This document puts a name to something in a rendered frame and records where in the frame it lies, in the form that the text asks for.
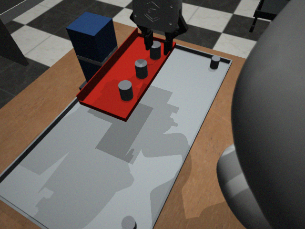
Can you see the grey cylinder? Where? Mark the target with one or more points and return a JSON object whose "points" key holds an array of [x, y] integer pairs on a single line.
{"points": [[128, 222], [155, 50], [141, 68], [125, 89], [214, 62]]}

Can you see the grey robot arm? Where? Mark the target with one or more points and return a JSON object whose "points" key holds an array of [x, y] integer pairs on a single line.
{"points": [[263, 180]]}

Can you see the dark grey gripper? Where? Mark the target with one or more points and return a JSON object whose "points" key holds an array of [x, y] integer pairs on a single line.
{"points": [[161, 15]]}

